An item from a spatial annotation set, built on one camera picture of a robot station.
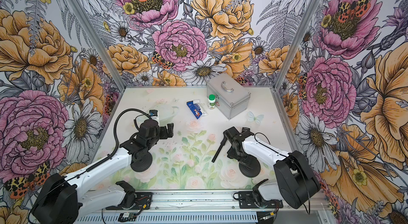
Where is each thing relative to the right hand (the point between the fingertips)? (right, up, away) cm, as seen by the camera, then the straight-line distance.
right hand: (240, 163), depth 84 cm
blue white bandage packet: (-23, +27, +22) cm, 42 cm away
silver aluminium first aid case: (-3, +34, +13) cm, 37 cm away
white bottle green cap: (-15, +32, +20) cm, 41 cm away
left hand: (-40, +18, +2) cm, 44 cm away
